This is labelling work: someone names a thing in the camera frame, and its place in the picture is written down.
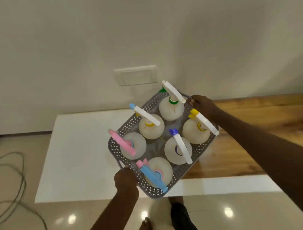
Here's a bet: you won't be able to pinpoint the person's foot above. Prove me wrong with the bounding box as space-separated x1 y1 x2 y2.
168 196 184 207
139 217 153 230

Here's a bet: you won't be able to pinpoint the white nozzle green trigger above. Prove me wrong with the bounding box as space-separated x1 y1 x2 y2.
159 80 187 105

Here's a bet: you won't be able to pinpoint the wooden cabinet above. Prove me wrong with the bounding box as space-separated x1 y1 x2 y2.
182 94 303 179

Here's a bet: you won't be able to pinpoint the person's right hand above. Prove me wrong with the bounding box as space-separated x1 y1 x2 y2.
188 94 221 120

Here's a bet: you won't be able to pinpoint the black trousers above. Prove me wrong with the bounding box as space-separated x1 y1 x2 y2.
170 203 198 230

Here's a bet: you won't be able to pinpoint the white wall switch plate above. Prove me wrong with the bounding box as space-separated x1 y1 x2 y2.
114 65 158 86

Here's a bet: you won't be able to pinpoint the white nozzle yellow tip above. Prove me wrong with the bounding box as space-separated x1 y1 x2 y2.
188 108 220 136

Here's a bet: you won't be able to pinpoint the grey plastic basket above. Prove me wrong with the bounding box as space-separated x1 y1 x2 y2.
108 90 219 198

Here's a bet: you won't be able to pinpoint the white nozzle purple trigger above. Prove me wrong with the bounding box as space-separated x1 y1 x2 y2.
169 129 193 165

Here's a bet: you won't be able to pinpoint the person's left hand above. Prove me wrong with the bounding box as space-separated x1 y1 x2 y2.
114 165 140 197

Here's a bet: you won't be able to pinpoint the person's left foot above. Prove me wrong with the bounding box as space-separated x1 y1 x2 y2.
139 217 153 230

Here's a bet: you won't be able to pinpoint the person's left forearm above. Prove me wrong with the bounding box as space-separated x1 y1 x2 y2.
91 189 140 230

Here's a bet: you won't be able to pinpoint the grey floor cable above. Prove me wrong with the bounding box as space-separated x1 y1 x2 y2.
0 151 48 230

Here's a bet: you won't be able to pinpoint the black baseboard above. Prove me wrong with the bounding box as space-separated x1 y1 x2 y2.
0 131 52 138

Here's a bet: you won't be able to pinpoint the person's right forearm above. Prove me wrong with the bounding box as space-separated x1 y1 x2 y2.
212 106 303 212

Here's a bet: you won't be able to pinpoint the person's right foot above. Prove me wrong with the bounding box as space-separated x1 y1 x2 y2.
168 196 184 207

